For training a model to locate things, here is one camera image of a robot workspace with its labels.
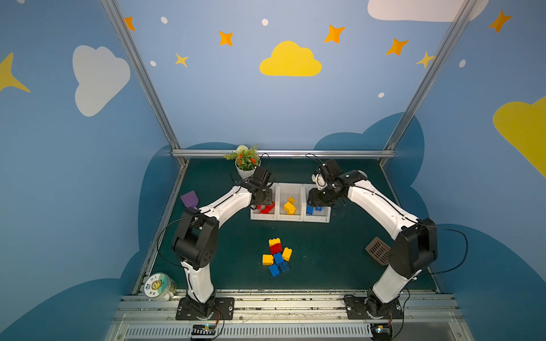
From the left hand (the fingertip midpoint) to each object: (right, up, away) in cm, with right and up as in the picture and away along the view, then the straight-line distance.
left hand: (264, 196), depth 94 cm
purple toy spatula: (-38, -2, +10) cm, 40 cm away
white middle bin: (+9, +1, +11) cm, 14 cm away
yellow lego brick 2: (+10, -23, -8) cm, 27 cm away
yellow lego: (+11, -6, +1) cm, 13 cm away
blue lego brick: (+21, -7, +5) cm, 23 cm away
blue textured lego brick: (+8, -28, -10) cm, 31 cm away
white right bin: (+24, -10, +1) cm, 26 cm away
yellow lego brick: (+13, -3, +9) cm, 16 cm away
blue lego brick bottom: (+5, -29, -12) cm, 31 cm away
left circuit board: (-20, -46, -21) cm, 54 cm away
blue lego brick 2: (+6, -25, -10) cm, 27 cm away
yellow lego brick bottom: (+2, -25, -10) cm, 27 cm away
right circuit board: (+42, -46, -21) cm, 66 cm away
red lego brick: (-3, -6, +7) cm, 10 cm away
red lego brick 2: (+5, -22, -7) cm, 23 cm away
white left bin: (-4, -9, +2) cm, 10 cm away
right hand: (+21, -1, -8) cm, 22 cm away
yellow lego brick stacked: (+4, -19, -5) cm, 20 cm away
